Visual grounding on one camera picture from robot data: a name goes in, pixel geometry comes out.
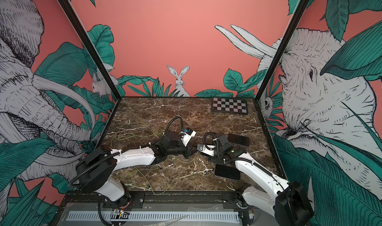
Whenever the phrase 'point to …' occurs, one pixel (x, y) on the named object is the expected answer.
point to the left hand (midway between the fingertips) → (201, 147)
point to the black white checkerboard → (230, 105)
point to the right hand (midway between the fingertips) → (211, 145)
